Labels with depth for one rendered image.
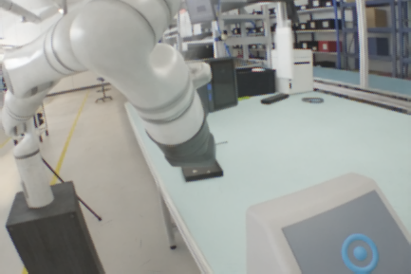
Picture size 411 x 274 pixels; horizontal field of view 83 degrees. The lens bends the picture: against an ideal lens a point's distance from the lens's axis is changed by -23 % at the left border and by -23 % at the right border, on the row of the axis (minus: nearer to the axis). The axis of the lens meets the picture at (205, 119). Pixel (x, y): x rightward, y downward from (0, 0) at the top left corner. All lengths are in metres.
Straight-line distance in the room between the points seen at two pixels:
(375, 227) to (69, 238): 0.85
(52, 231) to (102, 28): 0.79
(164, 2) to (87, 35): 0.07
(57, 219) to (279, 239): 0.77
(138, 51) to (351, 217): 0.21
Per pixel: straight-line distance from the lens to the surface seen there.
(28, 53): 0.40
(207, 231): 0.45
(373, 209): 0.26
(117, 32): 0.20
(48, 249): 0.98
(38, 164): 0.93
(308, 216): 0.23
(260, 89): 1.41
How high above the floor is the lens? 1.27
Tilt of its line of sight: 15 degrees down
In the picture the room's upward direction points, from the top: 5 degrees counter-clockwise
